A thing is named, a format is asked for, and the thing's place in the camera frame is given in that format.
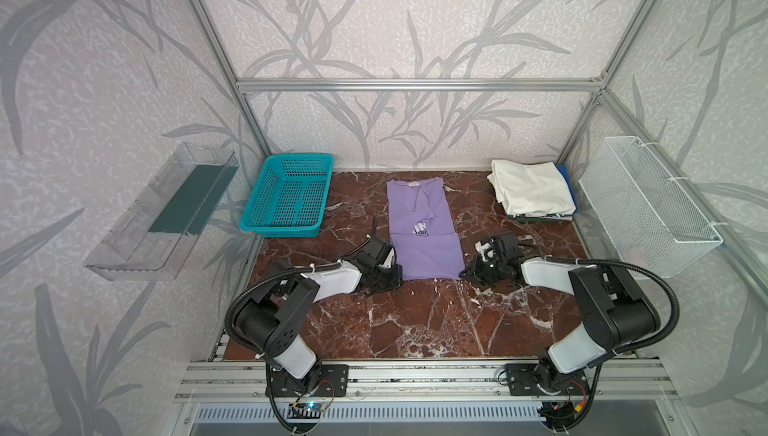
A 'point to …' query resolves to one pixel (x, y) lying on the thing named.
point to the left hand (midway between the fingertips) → (408, 274)
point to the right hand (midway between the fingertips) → (459, 265)
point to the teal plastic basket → (289, 198)
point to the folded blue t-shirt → (564, 169)
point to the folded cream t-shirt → (531, 188)
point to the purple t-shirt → (423, 230)
